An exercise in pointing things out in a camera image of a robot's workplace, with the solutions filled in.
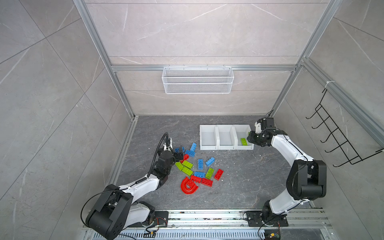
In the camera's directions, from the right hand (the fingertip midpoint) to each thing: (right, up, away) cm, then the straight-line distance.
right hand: (249, 136), depth 93 cm
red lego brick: (-21, -22, -6) cm, 31 cm away
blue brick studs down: (-37, -11, +3) cm, 39 cm away
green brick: (-45, -18, -1) cm, 48 cm away
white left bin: (-25, -2, +15) cm, 29 cm away
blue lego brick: (-25, -16, -1) cm, 30 cm away
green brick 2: (-39, -17, 0) cm, 43 cm away
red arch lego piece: (-36, -29, -9) cm, 47 cm away
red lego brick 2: (-28, -26, -7) cm, 39 cm away
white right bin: (0, +3, +17) cm, 17 cm away
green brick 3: (-39, -21, -5) cm, 44 cm away
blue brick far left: (-44, -6, -19) cm, 48 cm away
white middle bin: (-12, -2, +14) cm, 19 cm away
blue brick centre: (-31, -18, +1) cm, 36 cm away
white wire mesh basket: (-33, +39, +8) cm, 51 cm away
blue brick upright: (-36, -7, +6) cm, 37 cm away
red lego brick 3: (-34, -24, -9) cm, 42 cm away
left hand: (-47, -4, -6) cm, 48 cm away
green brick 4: (-26, -22, -5) cm, 34 cm away
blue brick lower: (-31, -23, -5) cm, 39 cm away
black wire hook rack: (+29, -1, -29) cm, 41 cm away
